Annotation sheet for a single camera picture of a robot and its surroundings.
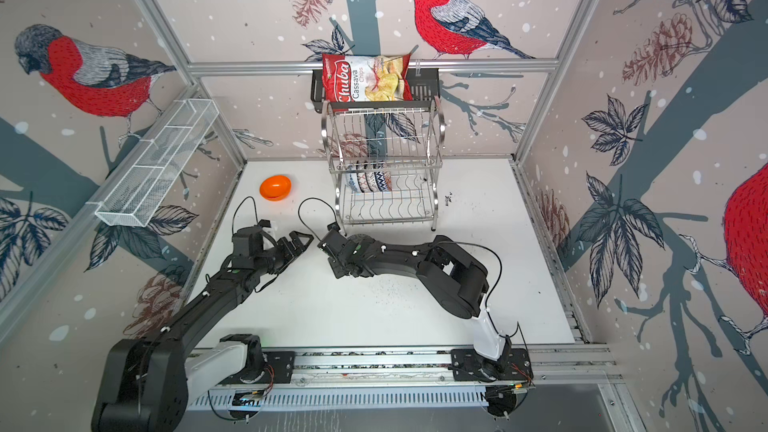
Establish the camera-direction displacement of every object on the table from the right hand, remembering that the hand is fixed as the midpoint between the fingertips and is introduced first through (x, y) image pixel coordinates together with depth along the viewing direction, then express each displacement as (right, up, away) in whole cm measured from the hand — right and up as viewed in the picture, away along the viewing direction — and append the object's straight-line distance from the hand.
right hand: (338, 266), depth 90 cm
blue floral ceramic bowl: (+4, +26, +7) cm, 27 cm away
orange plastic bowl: (-26, +24, +17) cm, 39 cm away
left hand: (-9, +8, -5) cm, 13 cm away
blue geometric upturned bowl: (+7, +26, +8) cm, 28 cm away
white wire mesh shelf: (-46, +22, -19) cm, 55 cm away
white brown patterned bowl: (+10, +26, +7) cm, 29 cm away
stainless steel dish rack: (+14, +33, +10) cm, 38 cm away
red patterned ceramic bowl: (+15, +26, +16) cm, 34 cm away
